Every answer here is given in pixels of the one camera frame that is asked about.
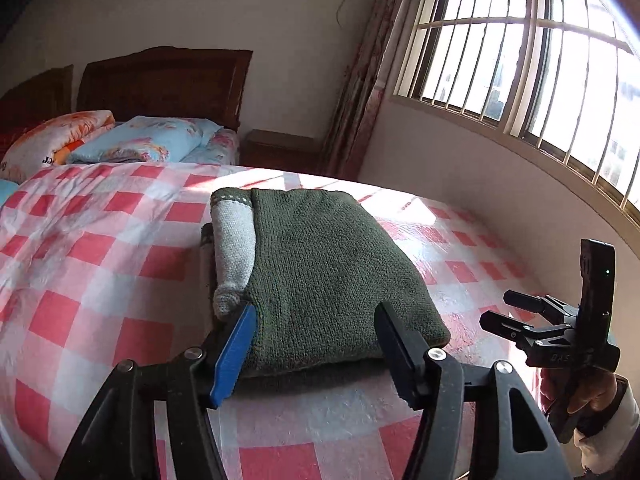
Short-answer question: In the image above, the orange floral pillow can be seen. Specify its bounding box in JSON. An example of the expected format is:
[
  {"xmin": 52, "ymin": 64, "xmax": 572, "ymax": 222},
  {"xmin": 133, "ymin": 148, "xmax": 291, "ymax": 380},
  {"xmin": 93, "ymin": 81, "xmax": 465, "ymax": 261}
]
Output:
[{"xmin": 1, "ymin": 110, "xmax": 115, "ymax": 184}]

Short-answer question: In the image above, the dark wooden headboard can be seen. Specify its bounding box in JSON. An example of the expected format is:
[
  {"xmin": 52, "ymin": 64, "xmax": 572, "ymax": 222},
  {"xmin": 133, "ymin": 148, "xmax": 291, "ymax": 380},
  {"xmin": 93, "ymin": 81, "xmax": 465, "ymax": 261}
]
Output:
[
  {"xmin": 0, "ymin": 65, "xmax": 74, "ymax": 156},
  {"xmin": 76, "ymin": 46, "xmax": 253, "ymax": 130}
]

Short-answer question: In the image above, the green knit sweater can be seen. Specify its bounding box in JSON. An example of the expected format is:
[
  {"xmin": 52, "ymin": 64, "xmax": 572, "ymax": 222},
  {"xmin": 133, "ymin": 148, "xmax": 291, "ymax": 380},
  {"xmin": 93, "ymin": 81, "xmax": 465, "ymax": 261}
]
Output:
[{"xmin": 210, "ymin": 188, "xmax": 450, "ymax": 378}]

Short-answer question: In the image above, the pink checkered bed sheet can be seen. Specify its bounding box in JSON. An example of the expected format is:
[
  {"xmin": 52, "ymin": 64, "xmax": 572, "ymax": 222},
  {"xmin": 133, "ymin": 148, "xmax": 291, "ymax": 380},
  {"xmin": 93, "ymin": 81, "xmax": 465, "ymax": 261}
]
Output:
[{"xmin": 1, "ymin": 164, "xmax": 539, "ymax": 479}]

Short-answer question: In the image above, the blue floral pillow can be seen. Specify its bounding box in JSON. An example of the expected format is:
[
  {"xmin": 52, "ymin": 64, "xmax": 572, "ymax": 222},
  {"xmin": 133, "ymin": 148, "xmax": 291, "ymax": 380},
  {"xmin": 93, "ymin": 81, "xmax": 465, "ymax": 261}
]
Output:
[{"xmin": 65, "ymin": 116, "xmax": 222, "ymax": 165}]

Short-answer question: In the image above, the light blue pillow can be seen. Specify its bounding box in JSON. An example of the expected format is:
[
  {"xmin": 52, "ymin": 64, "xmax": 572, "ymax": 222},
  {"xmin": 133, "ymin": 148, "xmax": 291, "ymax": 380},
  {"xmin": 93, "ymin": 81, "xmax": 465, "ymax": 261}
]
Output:
[{"xmin": 0, "ymin": 179, "xmax": 18, "ymax": 207}]

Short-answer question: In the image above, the pink floral curtain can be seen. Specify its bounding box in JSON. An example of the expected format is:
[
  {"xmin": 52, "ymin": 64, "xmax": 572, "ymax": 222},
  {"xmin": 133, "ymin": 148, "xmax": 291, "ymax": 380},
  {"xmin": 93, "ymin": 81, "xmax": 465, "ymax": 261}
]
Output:
[{"xmin": 318, "ymin": 0, "xmax": 411, "ymax": 180}]

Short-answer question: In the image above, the barred window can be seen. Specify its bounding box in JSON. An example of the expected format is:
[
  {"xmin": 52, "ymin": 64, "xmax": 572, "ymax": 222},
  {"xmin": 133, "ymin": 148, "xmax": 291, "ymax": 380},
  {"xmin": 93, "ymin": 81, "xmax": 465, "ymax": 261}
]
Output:
[{"xmin": 395, "ymin": 0, "xmax": 639, "ymax": 218}]

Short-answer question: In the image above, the wooden nightstand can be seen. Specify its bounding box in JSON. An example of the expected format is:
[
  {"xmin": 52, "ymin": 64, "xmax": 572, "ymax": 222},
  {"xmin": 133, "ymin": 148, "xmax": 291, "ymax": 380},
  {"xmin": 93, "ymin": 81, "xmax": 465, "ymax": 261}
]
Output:
[{"xmin": 239, "ymin": 129, "xmax": 320, "ymax": 174}]

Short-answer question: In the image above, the person's right hand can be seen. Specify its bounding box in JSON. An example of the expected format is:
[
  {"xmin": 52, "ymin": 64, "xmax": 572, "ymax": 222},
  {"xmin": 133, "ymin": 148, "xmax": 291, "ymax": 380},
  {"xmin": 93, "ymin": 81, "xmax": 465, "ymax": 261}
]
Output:
[{"xmin": 540, "ymin": 368, "xmax": 617, "ymax": 414}]

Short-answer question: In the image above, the dark wooden headboard right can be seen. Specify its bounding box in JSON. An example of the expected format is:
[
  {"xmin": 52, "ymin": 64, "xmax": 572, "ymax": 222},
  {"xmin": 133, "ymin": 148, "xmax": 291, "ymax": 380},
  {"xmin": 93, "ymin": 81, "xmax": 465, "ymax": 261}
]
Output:
[{"xmin": 76, "ymin": 46, "xmax": 253, "ymax": 130}]

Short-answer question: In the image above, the dark wooden headboard left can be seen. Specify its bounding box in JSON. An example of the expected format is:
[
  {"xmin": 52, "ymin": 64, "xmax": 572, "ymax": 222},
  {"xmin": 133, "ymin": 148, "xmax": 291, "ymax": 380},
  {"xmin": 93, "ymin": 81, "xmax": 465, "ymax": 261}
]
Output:
[{"xmin": 0, "ymin": 65, "xmax": 74, "ymax": 156}]

